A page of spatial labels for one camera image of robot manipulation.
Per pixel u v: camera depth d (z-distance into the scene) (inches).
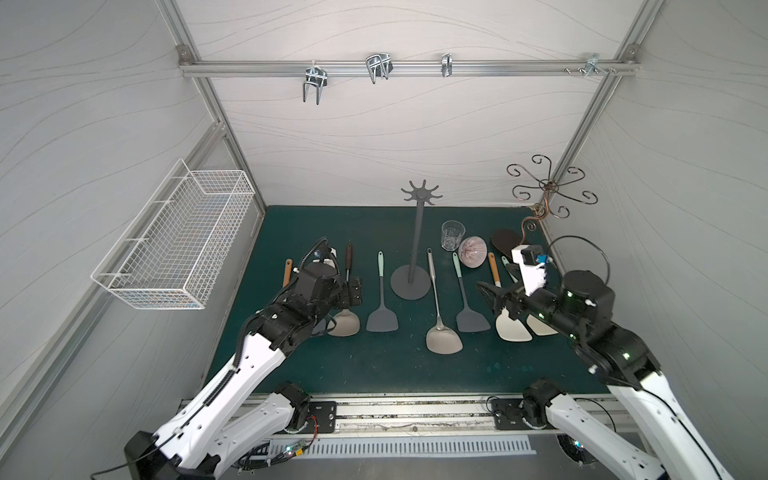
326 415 28.8
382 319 35.0
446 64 30.9
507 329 33.8
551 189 33.0
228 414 16.9
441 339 32.2
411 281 38.7
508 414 28.9
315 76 30.8
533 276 20.9
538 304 21.6
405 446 27.7
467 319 34.9
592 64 30.1
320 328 23.0
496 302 22.1
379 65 30.1
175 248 27.3
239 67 30.8
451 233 42.4
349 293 25.8
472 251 41.1
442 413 29.5
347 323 35.2
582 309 17.6
